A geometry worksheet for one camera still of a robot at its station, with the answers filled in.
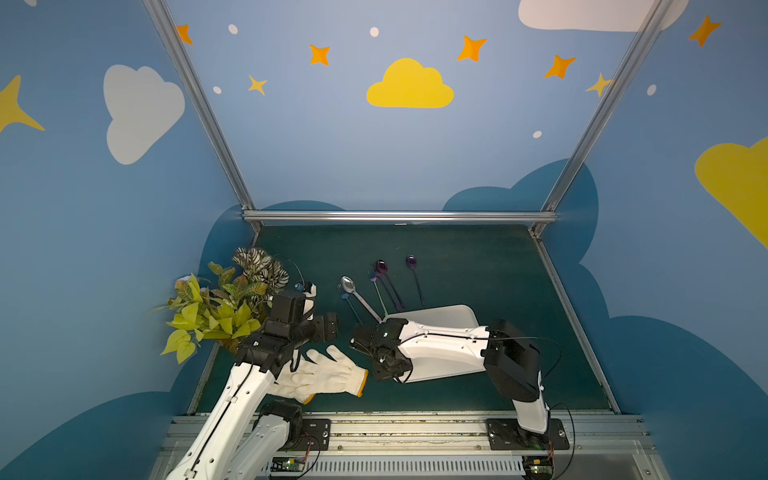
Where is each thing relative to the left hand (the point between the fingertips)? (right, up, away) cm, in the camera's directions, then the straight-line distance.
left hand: (322, 315), depth 78 cm
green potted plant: (-24, +2, 0) cm, 24 cm away
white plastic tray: (+40, -3, +15) cm, 43 cm away
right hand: (+18, -17, +5) cm, 25 cm away
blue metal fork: (+4, +2, +22) cm, 23 cm away
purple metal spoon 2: (+26, +13, +31) cm, 43 cm away
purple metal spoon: (+16, +11, +29) cm, 35 cm away
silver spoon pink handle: (+4, +6, +23) cm, 24 cm away
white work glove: (-3, -18, +6) cm, 19 cm away
